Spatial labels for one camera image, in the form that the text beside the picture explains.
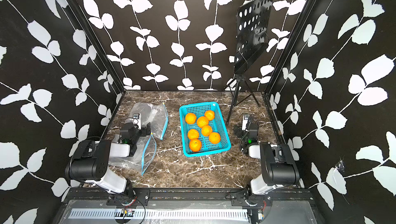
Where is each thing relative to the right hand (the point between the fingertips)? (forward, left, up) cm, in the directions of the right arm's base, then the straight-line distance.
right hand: (243, 121), depth 95 cm
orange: (-9, +31, -1) cm, 33 cm away
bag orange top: (+1, +26, -1) cm, 26 cm away
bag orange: (+6, +21, -2) cm, 22 cm away
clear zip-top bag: (-24, +59, -2) cm, 64 cm away
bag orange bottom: (+2, +34, 0) cm, 34 cm away
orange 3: (-6, +23, -1) cm, 24 cm away
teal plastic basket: (+2, +16, -8) cm, 18 cm away
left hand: (0, +63, +2) cm, 63 cm away
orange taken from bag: (-16, +30, 0) cm, 34 cm away
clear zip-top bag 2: (+9, +59, -4) cm, 59 cm away
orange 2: (-11, +18, -2) cm, 21 cm away
